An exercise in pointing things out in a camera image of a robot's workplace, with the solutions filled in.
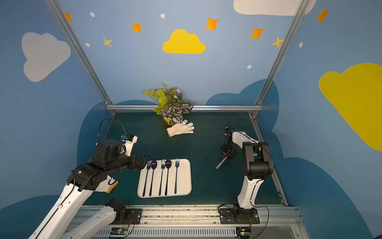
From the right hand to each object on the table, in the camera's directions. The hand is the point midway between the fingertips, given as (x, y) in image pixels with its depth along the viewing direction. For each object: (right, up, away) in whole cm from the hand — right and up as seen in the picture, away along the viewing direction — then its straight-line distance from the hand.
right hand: (225, 155), depth 97 cm
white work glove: (-31, +18, +14) cm, 39 cm away
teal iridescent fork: (-41, -3, -4) cm, 41 cm away
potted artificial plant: (-36, +33, -1) cm, 49 cm away
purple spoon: (-37, -4, -6) cm, 38 cm away
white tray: (-27, -12, -11) cm, 32 cm away
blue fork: (-32, -5, -4) cm, 33 cm away
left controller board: (-58, -32, -25) cm, 71 cm away
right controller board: (+3, -33, -25) cm, 42 cm away
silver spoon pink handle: (-4, -4, -4) cm, 6 cm away
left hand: (-46, +7, -27) cm, 54 cm away
